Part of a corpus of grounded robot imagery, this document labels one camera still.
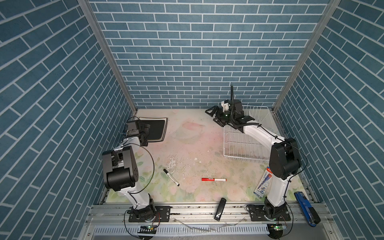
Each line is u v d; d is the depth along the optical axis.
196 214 0.75
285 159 0.50
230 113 0.72
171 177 0.85
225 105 0.85
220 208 0.73
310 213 0.71
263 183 0.83
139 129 0.80
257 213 0.74
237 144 1.01
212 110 0.81
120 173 0.48
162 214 0.74
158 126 1.06
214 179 0.84
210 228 0.71
